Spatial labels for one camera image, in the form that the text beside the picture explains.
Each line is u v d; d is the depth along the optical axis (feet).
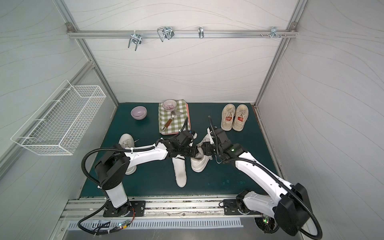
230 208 2.41
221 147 1.95
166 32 2.52
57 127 2.23
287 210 1.24
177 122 3.55
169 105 3.87
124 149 1.67
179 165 2.85
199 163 2.58
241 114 3.42
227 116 3.36
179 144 2.23
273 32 2.51
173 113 3.72
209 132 2.44
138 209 2.41
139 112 3.64
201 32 2.55
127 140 2.98
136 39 2.58
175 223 2.31
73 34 2.53
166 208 2.46
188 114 3.73
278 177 1.47
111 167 1.53
